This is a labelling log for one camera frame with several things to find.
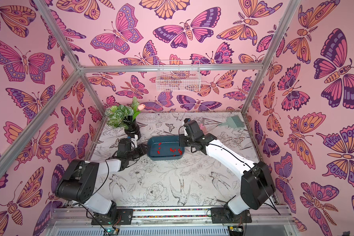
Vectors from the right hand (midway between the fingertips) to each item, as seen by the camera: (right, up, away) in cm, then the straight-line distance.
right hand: (177, 140), depth 83 cm
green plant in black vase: (-32, +14, +3) cm, 35 cm away
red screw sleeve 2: (-13, -10, +14) cm, 21 cm away
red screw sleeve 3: (-4, -8, +15) cm, 17 cm away
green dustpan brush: (+44, +11, +30) cm, 54 cm away
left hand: (-17, -5, +11) cm, 21 cm away
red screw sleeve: (-12, -5, +19) cm, 23 cm away
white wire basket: (+1, +41, +12) cm, 43 cm away
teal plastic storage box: (-8, -7, +17) cm, 20 cm away
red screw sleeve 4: (+2, -9, +14) cm, 17 cm away
